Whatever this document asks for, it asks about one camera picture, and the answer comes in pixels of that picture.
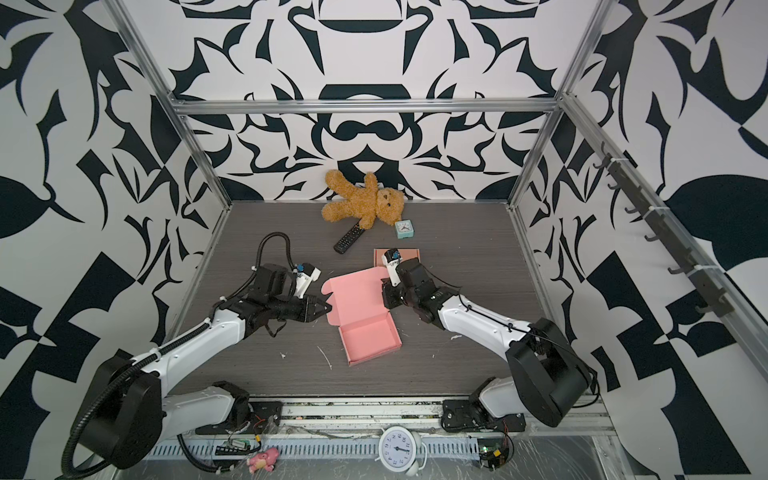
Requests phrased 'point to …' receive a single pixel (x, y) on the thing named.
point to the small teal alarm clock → (404, 229)
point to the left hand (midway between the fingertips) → (331, 303)
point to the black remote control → (349, 238)
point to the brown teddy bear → (366, 205)
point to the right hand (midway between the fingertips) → (383, 284)
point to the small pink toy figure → (263, 460)
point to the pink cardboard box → (358, 307)
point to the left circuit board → (232, 447)
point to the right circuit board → (493, 452)
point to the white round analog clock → (402, 450)
